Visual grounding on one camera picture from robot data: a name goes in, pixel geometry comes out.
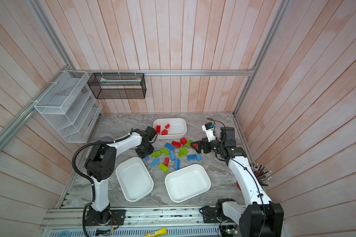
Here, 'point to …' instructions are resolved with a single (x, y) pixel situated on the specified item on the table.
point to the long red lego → (177, 144)
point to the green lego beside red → (188, 143)
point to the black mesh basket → (118, 85)
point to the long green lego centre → (183, 150)
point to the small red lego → (167, 126)
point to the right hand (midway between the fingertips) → (198, 141)
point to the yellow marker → (159, 232)
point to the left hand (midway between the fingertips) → (149, 156)
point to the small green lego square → (180, 154)
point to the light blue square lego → (199, 157)
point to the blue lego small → (155, 162)
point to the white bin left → (134, 178)
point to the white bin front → (187, 182)
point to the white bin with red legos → (175, 123)
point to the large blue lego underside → (192, 157)
